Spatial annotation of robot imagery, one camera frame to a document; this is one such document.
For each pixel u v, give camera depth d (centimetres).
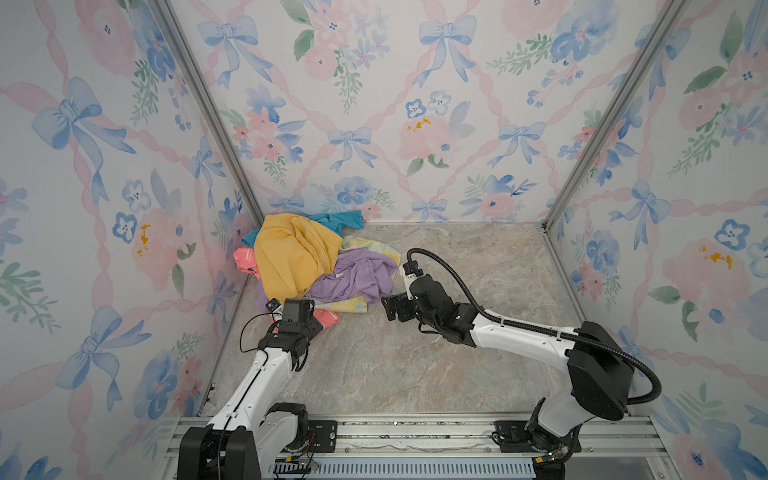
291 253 93
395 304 73
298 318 65
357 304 96
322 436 72
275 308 75
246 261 95
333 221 114
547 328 50
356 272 101
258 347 58
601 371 43
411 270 72
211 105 85
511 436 73
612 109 86
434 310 62
